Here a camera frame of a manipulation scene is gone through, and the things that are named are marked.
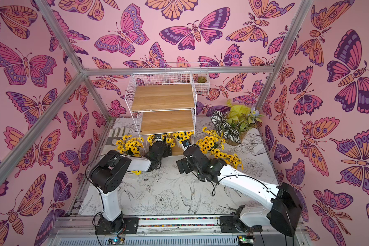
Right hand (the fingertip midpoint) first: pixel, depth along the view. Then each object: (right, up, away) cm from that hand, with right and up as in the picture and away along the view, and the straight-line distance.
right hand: (186, 157), depth 79 cm
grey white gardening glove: (-50, +11, +31) cm, 60 cm away
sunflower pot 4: (-10, +9, +13) cm, 19 cm away
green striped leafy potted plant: (+26, +17, +6) cm, 31 cm away
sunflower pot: (-31, +5, +7) cm, 32 cm away
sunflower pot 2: (+14, +7, +8) cm, 18 cm away
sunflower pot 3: (+26, -3, +5) cm, 27 cm away
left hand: (-13, +4, +22) cm, 26 cm away
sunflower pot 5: (-4, +10, +13) cm, 17 cm away
